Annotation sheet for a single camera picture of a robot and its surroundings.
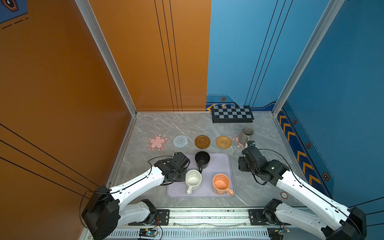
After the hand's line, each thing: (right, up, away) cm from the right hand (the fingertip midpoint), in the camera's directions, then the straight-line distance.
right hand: (240, 161), depth 79 cm
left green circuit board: (-47, -32, -9) cm, 58 cm away
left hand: (-32, -8, +3) cm, 33 cm away
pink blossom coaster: (-51, +7, +23) cm, 57 cm away
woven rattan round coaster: (-5, +8, +23) cm, 25 cm away
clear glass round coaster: (-35, +8, +23) cm, 43 cm away
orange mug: (-10, -13, +4) cm, 17 cm away
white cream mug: (-26, -12, +5) cm, 29 cm away
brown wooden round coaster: (-20, +8, +23) cm, 31 cm away
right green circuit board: (+14, -32, -9) cm, 36 cm away
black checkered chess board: (+2, +28, +36) cm, 46 cm away
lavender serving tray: (-9, -4, +14) cm, 17 cm away
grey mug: (+9, +15, +18) cm, 25 cm away
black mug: (-21, 0, +6) cm, 22 cm away
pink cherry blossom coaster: (+4, +10, +25) cm, 27 cm away
